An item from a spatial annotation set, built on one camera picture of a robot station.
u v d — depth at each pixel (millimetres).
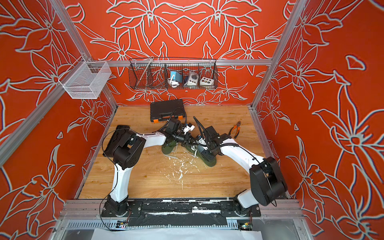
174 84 854
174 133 831
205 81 941
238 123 1068
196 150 856
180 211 729
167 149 939
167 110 1102
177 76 854
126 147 589
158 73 1005
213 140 631
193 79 904
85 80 910
